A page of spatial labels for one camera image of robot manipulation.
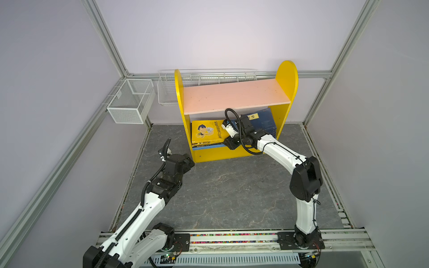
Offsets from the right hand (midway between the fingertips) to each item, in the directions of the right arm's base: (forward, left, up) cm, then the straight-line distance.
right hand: (227, 138), depth 90 cm
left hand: (-15, +21, +2) cm, 26 cm away
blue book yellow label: (+10, -21, +4) cm, 24 cm away
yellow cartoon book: (+4, +11, +2) cm, 12 cm away
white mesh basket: (+26, +58, +5) cm, 63 cm away
